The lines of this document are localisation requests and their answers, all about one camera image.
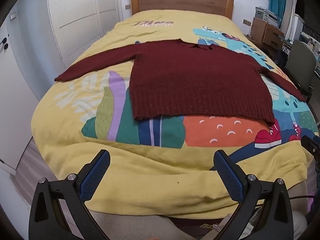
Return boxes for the person's beige pants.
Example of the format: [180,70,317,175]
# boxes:
[86,180,309,240]

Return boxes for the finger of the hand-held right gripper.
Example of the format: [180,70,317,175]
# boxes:
[301,135,320,155]

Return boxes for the maroon knitted sweater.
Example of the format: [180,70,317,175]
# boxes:
[54,39,307,125]

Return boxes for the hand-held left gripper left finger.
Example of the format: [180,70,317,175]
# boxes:
[28,149,111,240]

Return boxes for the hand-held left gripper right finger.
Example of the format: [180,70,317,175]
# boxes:
[200,149,294,240]

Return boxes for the wooden nightstand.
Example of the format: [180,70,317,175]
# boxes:
[251,17,285,53]

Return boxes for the black cable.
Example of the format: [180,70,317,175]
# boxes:
[289,194,310,202]

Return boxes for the white door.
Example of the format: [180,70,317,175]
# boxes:
[0,5,62,170]

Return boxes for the yellow dinosaur print blanket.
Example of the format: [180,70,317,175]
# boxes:
[31,9,317,219]

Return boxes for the wooden bed headboard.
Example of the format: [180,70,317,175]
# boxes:
[130,0,234,20]

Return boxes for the grey-green chair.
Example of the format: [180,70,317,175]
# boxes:
[285,40,317,100]

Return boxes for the teal curtain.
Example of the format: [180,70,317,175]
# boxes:
[269,0,288,28]

